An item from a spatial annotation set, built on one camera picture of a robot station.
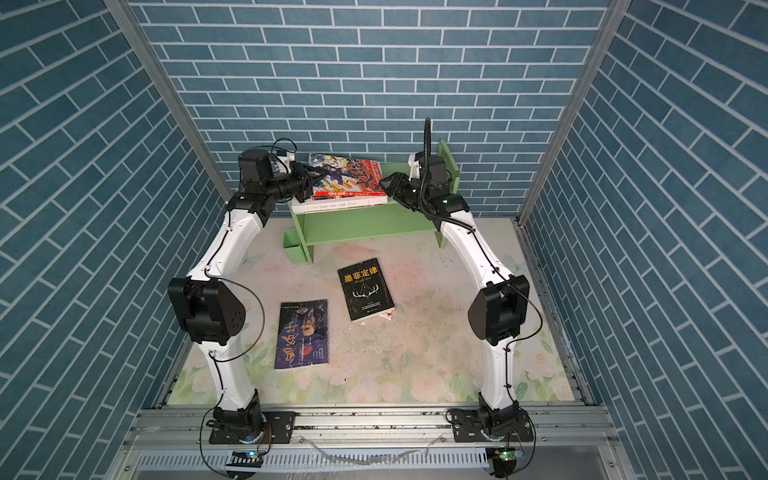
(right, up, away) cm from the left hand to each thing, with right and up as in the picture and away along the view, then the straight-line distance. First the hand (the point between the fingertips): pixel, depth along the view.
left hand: (329, 171), depth 80 cm
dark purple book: (-9, -48, +7) cm, 49 cm away
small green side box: (-20, -20, +26) cm, 38 cm away
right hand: (+14, -3, +2) cm, 14 cm away
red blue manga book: (+5, -1, +4) cm, 6 cm away
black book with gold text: (+8, -35, +19) cm, 41 cm away
